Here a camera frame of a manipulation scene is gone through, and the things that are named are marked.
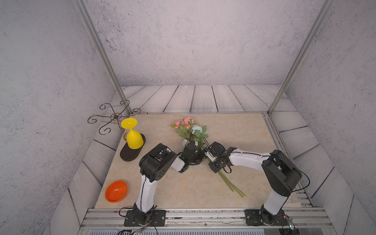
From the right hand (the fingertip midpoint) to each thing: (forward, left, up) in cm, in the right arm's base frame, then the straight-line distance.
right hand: (214, 166), depth 91 cm
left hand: (+6, +1, +3) cm, 7 cm away
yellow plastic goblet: (+3, +43, +23) cm, 49 cm away
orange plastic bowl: (-16, +54, +3) cm, 57 cm away
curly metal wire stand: (+12, +53, +32) cm, 63 cm away
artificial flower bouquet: (+26, +17, +5) cm, 31 cm away
